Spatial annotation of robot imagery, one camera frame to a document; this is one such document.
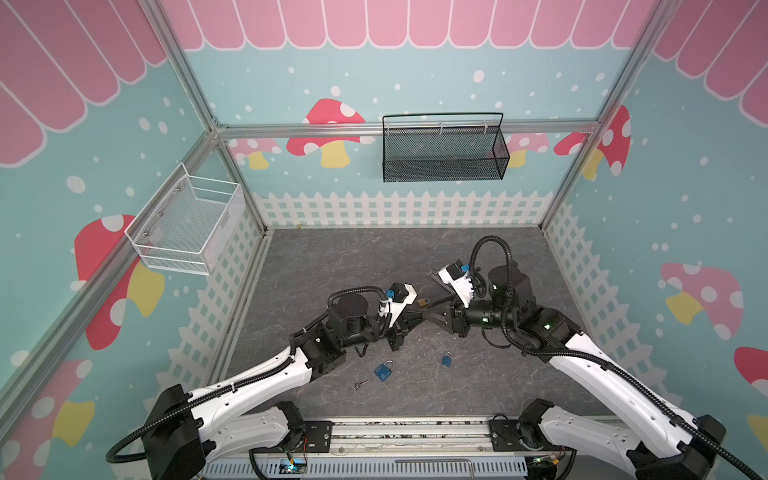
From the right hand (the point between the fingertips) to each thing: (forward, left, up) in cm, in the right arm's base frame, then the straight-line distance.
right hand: (426, 311), depth 66 cm
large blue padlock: (-4, +10, -27) cm, 30 cm away
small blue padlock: (-1, -8, -28) cm, 29 cm away
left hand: (-1, 0, -3) cm, 3 cm away
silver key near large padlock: (-8, +18, -28) cm, 34 cm away
